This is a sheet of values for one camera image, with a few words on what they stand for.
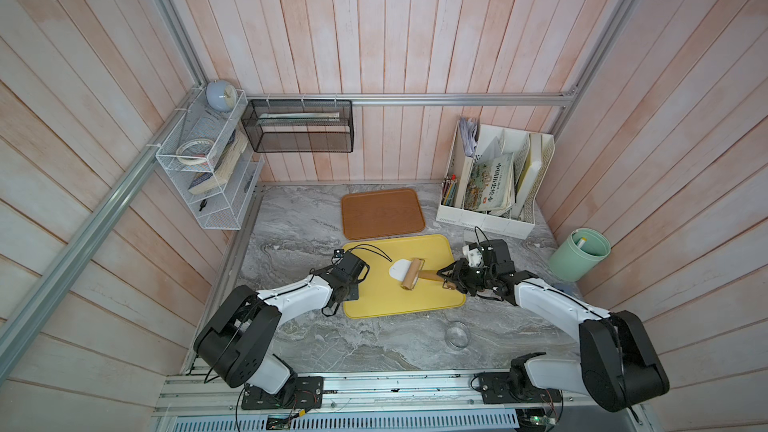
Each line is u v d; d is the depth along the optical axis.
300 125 1.04
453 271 0.80
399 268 0.96
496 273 0.69
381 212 1.11
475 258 0.82
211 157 0.70
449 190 0.98
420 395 0.74
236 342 0.43
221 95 0.81
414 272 0.93
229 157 0.82
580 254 0.83
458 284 0.79
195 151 0.76
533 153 0.93
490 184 0.98
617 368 0.42
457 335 0.84
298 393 0.73
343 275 0.71
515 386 0.67
